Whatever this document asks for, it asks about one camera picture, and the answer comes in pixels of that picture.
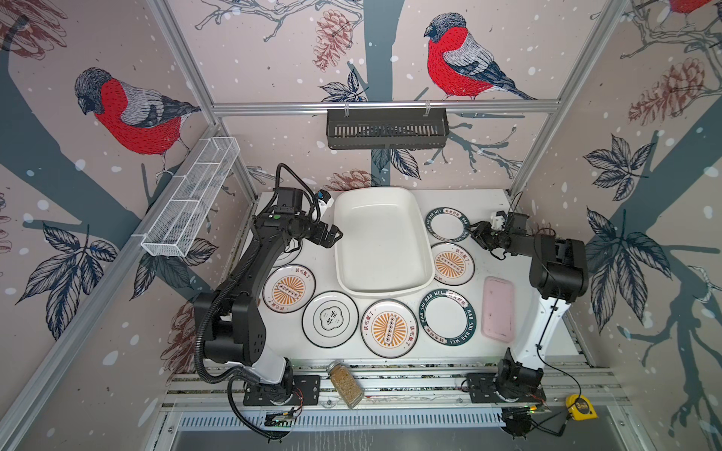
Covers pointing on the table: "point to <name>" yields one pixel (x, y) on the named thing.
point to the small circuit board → (278, 419)
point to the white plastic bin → (386, 247)
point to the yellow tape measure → (582, 410)
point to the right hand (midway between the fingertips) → (470, 232)
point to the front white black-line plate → (330, 318)
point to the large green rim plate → (447, 317)
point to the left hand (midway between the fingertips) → (327, 227)
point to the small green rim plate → (447, 225)
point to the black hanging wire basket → (386, 129)
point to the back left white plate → (287, 257)
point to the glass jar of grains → (347, 383)
